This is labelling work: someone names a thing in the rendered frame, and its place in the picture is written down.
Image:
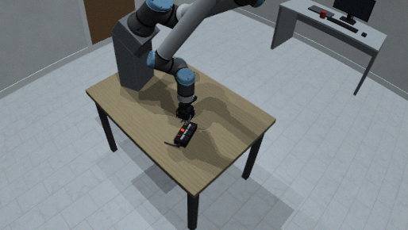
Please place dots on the black power strip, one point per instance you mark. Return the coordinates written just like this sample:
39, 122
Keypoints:
184, 135

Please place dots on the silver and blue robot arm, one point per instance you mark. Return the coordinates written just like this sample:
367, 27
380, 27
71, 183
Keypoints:
183, 20

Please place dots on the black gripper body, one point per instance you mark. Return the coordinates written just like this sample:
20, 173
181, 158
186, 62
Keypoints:
187, 109

